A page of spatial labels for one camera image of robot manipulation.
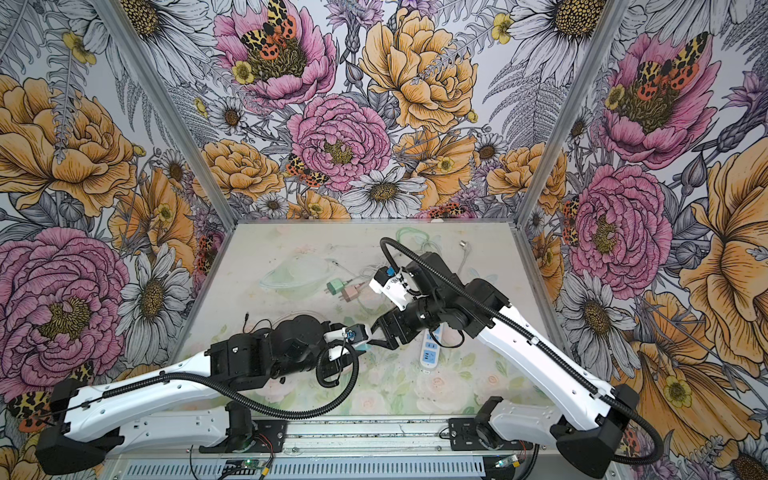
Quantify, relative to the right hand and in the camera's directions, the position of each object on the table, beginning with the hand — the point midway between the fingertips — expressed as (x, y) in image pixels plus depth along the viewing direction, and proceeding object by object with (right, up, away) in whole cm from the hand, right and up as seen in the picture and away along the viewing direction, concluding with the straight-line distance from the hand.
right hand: (382, 343), depth 63 cm
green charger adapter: (-17, +7, +38) cm, 42 cm away
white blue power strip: (+13, -9, +24) cm, 28 cm away
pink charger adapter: (-11, +5, +36) cm, 38 cm away
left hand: (-7, -2, +5) cm, 9 cm away
